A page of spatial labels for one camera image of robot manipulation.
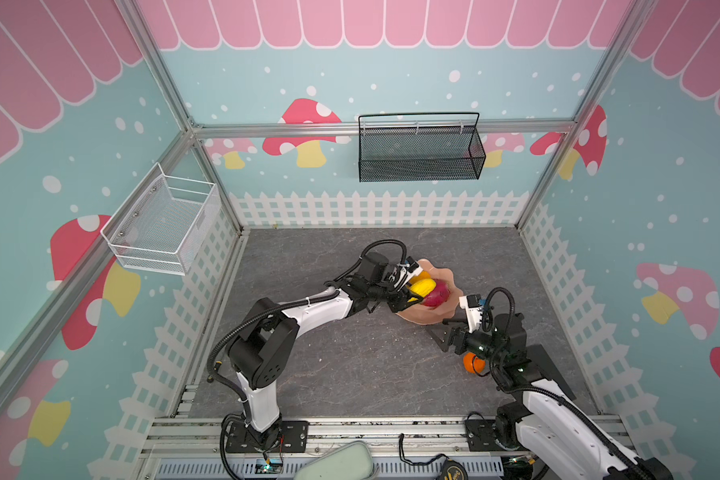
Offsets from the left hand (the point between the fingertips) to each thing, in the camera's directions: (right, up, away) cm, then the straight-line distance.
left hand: (416, 297), depth 85 cm
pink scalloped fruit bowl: (+4, -7, +9) cm, 12 cm away
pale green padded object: (-18, -36, -17) cm, 43 cm away
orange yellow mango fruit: (0, +7, -8) cm, 10 cm away
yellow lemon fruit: (+2, +3, -3) cm, 4 cm away
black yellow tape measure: (+6, -37, -18) cm, 42 cm away
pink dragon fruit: (+9, -1, +8) cm, 11 cm away
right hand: (+4, -7, -6) cm, 10 cm away
